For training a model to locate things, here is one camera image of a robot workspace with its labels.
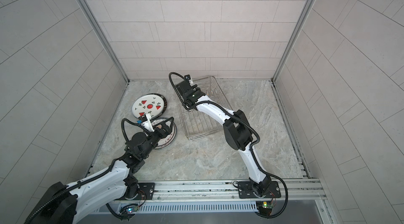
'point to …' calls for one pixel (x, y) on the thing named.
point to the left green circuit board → (132, 209)
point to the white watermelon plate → (150, 103)
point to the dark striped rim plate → (165, 105)
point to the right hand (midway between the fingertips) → (193, 91)
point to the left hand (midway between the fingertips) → (174, 119)
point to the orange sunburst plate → (168, 141)
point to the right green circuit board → (265, 205)
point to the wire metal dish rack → (197, 124)
